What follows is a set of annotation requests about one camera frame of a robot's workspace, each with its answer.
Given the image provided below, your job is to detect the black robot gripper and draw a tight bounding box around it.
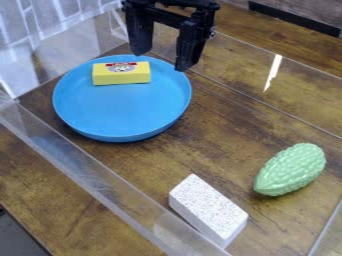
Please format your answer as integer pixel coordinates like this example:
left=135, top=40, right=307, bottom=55
left=123, top=0, right=220, bottom=72

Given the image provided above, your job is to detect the green bumpy gourd toy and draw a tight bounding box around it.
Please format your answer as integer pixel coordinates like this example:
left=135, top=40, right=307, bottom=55
left=254, top=143, right=326, bottom=196

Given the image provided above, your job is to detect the blue round plastic tray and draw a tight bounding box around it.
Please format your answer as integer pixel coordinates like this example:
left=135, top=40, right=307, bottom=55
left=52, top=54, right=192, bottom=143

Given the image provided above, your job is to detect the yellow rectangular block with label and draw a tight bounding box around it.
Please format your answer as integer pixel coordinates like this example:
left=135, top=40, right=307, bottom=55
left=92, top=61, right=151, bottom=86

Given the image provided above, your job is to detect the white speckled rectangular block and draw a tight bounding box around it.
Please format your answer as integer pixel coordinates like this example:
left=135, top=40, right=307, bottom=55
left=168, top=174, right=248, bottom=248

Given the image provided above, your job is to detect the clear acrylic enclosure wall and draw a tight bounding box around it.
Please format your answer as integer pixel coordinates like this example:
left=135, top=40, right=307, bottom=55
left=0, top=0, right=342, bottom=256

